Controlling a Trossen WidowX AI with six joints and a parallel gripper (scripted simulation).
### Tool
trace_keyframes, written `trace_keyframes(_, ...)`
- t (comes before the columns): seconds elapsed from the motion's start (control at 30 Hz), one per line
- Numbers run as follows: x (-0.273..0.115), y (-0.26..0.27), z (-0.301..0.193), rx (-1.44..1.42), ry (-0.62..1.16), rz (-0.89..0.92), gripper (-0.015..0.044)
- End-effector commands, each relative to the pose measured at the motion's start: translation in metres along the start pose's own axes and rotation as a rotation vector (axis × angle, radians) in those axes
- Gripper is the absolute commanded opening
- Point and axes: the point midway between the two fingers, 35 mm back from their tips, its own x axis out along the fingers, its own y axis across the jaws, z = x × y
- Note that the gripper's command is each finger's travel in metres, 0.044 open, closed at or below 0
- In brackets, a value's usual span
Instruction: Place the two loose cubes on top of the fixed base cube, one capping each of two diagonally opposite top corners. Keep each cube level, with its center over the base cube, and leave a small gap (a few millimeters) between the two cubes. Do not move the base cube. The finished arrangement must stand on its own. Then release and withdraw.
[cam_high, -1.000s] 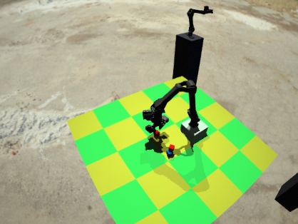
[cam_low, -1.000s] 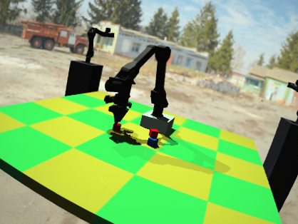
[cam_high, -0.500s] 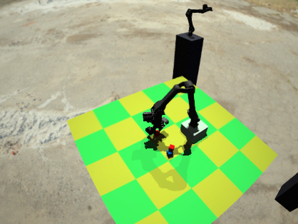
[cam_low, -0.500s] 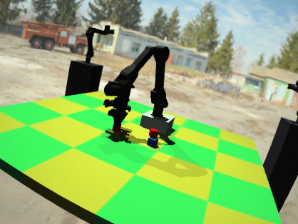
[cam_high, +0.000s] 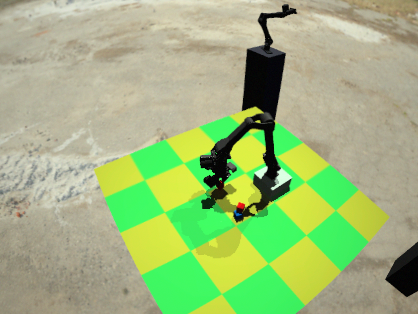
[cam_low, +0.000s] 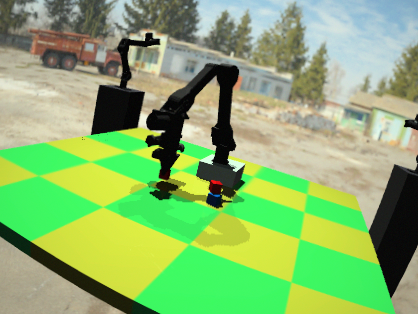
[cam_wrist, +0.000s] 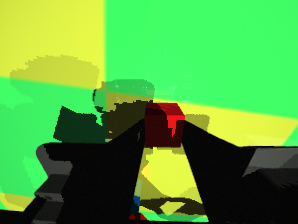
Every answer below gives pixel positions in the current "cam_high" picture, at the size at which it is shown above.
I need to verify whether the red cube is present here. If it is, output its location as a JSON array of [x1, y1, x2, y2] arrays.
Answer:
[[216, 180, 225, 190], [236, 202, 245, 212]]

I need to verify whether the blue cube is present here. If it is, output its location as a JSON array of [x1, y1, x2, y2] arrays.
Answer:
[[233, 211, 243, 220]]

